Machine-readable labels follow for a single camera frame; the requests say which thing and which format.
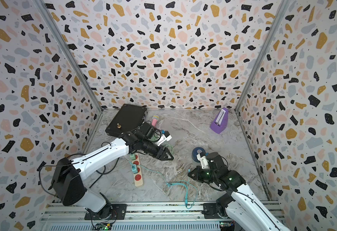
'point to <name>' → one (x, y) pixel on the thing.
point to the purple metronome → (219, 123)
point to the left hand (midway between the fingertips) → (172, 158)
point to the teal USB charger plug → (134, 169)
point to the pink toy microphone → (155, 118)
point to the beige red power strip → (137, 177)
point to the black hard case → (129, 117)
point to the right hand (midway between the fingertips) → (188, 175)
